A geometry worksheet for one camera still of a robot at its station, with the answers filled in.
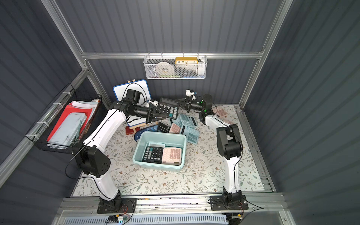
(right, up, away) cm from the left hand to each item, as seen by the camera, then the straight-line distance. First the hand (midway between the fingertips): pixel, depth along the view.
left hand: (168, 118), depth 72 cm
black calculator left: (-6, -7, +27) cm, 29 cm away
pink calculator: (+1, -24, +15) cm, 28 cm away
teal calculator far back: (+12, -2, +35) cm, 37 cm away
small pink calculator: (+2, -7, +26) cm, 27 cm away
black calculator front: (-11, -22, +17) cm, 30 cm away
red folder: (-55, +6, +5) cm, 55 cm away
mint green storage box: (0, -15, +21) cm, 26 cm away
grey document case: (-48, -6, -5) cm, 48 cm away
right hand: (+6, +10, +10) cm, 15 cm away
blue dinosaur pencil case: (-25, -12, +27) cm, 38 cm away
